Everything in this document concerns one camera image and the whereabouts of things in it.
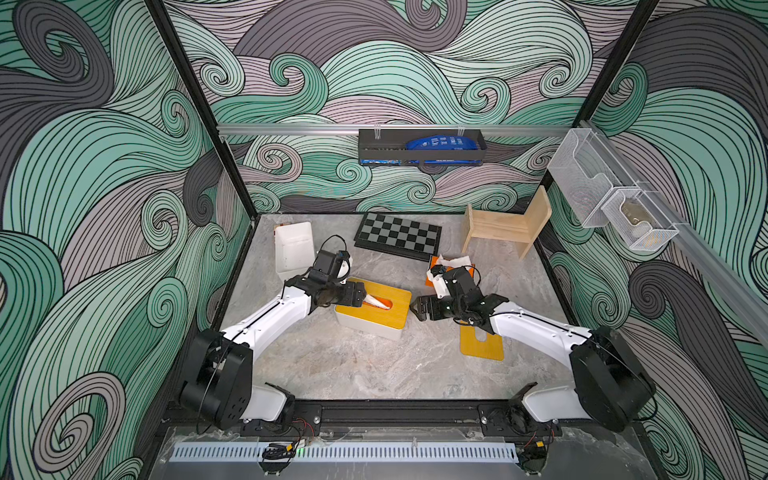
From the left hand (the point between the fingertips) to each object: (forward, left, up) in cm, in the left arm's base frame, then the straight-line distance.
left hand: (353, 288), depth 86 cm
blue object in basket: (+38, -28, +25) cm, 53 cm away
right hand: (-3, -22, -4) cm, 22 cm away
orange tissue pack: (-4, -7, -2) cm, 8 cm away
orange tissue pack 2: (+11, -30, -2) cm, 32 cm away
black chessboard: (+26, -15, -7) cm, 31 cm away
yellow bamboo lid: (-8, -13, -2) cm, 15 cm away
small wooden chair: (+25, -54, 0) cm, 60 cm away
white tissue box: (+24, +25, -12) cm, 36 cm away
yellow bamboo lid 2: (-14, -41, -10) cm, 44 cm away
